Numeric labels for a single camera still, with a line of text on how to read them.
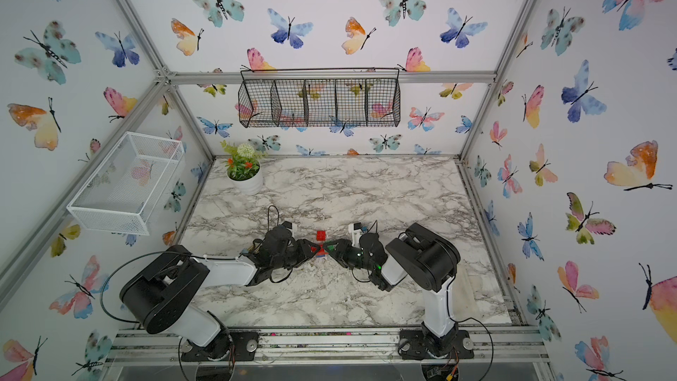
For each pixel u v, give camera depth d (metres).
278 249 0.73
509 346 0.75
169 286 0.46
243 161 0.98
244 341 0.75
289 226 0.87
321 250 0.88
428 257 0.53
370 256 0.72
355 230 0.88
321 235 0.95
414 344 0.73
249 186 1.03
